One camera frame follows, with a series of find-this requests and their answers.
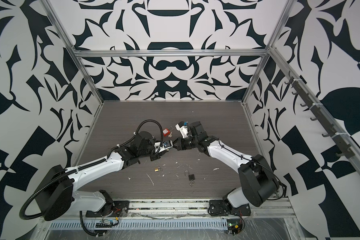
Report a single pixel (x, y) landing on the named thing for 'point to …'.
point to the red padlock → (166, 131)
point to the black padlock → (191, 178)
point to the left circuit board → (104, 224)
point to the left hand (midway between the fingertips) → (166, 142)
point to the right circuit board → (234, 226)
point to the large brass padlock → (168, 144)
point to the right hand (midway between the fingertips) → (170, 145)
